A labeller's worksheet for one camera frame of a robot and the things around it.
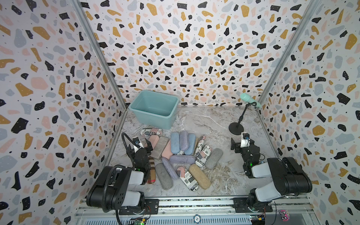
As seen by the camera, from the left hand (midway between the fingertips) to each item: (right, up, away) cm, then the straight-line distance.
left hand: (141, 141), depth 87 cm
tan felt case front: (+37, -21, -6) cm, 43 cm away
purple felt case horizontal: (+24, -11, -1) cm, 26 cm away
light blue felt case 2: (+31, -6, +3) cm, 31 cm away
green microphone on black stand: (+66, +7, +20) cm, 69 cm away
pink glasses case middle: (+16, -8, +4) cm, 18 cm away
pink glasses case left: (+5, 0, +9) cm, 11 cm away
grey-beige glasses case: (+10, -5, +6) cm, 13 cm away
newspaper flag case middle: (+39, -10, +3) cm, 40 cm away
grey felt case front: (+15, -19, -6) cm, 25 cm away
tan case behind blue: (+34, -4, +7) cm, 35 cm away
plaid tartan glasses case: (+8, -20, -5) cm, 22 cm away
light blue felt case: (+21, -1, +5) cm, 21 cm away
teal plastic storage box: (+3, +22, +30) cm, 37 cm away
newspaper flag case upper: (+37, -3, +5) cm, 38 cm away
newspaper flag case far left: (+3, +5, +13) cm, 15 cm away
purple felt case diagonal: (+19, -15, -5) cm, 24 cm away
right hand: (+65, +2, +4) cm, 65 cm away
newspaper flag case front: (+28, -20, -5) cm, 34 cm away
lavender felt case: (+26, 0, +5) cm, 27 cm away
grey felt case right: (+45, -11, +2) cm, 47 cm away
